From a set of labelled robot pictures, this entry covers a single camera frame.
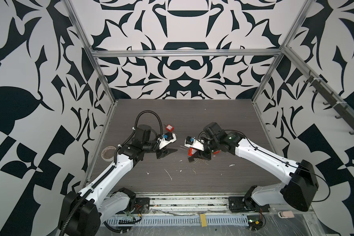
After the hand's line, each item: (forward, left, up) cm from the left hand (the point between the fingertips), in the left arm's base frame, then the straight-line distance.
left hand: (175, 141), depth 75 cm
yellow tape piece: (-31, -12, -18) cm, 38 cm away
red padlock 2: (+20, +3, -18) cm, 27 cm away
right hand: (-3, -10, -4) cm, 11 cm away
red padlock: (-4, -8, -2) cm, 9 cm away
